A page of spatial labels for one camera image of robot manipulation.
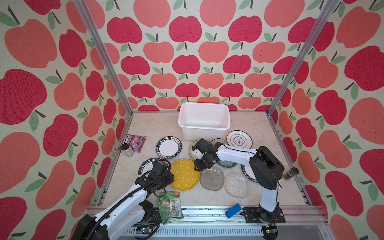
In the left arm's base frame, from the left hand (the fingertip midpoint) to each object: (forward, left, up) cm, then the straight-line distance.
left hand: (173, 180), depth 84 cm
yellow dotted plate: (+3, -7, -1) cm, 8 cm away
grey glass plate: (+1, -22, -2) cm, 22 cm away
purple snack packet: (+24, +30, +1) cm, 38 cm away
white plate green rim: (+9, +18, -2) cm, 20 cm away
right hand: (+6, -14, -1) cm, 15 cm away
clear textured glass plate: (-2, -37, -2) cm, 37 cm away
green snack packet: (-12, +1, -1) cm, 12 cm away
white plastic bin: (+47, -20, 0) cm, 51 cm away
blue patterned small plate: (+10, -32, 0) cm, 33 cm away
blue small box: (-15, -32, -1) cm, 35 cm away
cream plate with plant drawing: (+15, -11, +2) cm, 19 cm away
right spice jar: (+1, -64, +6) cm, 65 cm away
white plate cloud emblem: (+30, -45, -1) cm, 54 cm away
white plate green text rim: (+22, +5, -1) cm, 23 cm away
